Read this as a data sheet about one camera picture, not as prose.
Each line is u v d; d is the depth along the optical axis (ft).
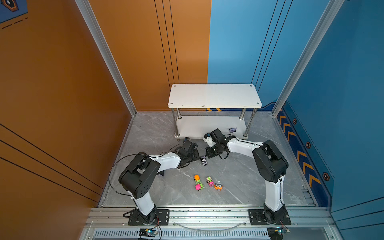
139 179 1.55
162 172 2.82
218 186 2.65
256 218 2.38
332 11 2.33
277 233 2.32
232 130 3.17
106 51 2.78
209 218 2.46
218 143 2.69
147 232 2.32
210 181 2.71
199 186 2.65
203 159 3.00
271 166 1.71
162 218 2.42
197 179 2.73
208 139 2.93
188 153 2.39
